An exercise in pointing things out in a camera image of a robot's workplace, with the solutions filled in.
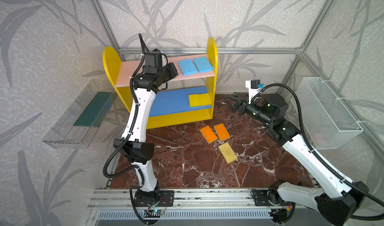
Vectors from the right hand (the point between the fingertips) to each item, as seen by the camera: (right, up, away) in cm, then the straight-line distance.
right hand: (230, 91), depth 64 cm
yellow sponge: (-11, -2, +32) cm, 34 cm away
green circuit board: (-37, -59, +8) cm, 70 cm away
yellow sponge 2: (-18, -3, +31) cm, 36 cm away
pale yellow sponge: (+3, -35, +24) cm, 42 cm away
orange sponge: (-8, -26, +32) cm, 42 cm away
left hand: (-24, +15, +9) cm, 30 cm away
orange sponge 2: (+1, -24, +34) cm, 41 cm away
